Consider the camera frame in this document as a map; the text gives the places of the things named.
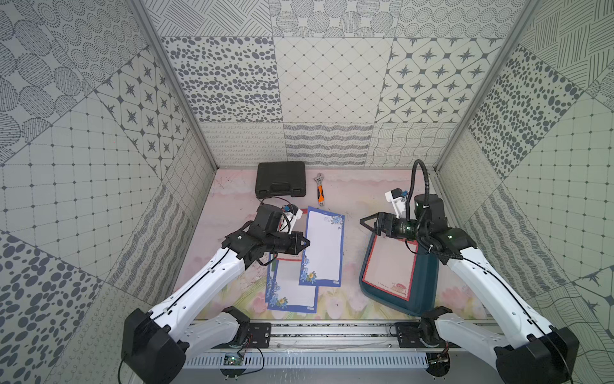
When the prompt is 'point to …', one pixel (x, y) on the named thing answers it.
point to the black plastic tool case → (281, 178)
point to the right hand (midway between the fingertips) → (368, 226)
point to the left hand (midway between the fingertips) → (315, 246)
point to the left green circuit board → (233, 360)
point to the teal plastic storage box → (424, 287)
